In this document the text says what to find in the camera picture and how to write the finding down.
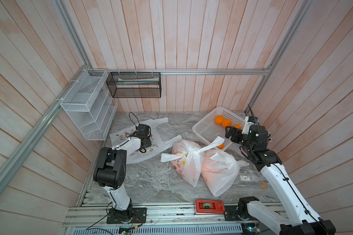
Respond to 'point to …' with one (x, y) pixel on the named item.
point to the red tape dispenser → (210, 206)
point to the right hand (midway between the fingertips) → (232, 128)
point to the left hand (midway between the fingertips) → (145, 144)
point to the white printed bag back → (157, 142)
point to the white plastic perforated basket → (213, 126)
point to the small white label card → (245, 177)
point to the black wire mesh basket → (134, 84)
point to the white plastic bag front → (219, 171)
